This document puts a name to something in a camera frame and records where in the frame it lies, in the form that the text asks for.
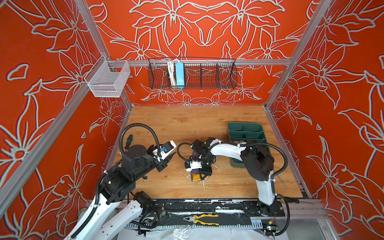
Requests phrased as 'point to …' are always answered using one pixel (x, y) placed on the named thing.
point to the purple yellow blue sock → (195, 173)
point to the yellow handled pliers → (193, 219)
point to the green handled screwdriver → (129, 140)
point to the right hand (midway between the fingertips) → (199, 175)
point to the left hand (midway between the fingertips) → (171, 145)
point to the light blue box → (180, 75)
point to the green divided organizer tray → (243, 132)
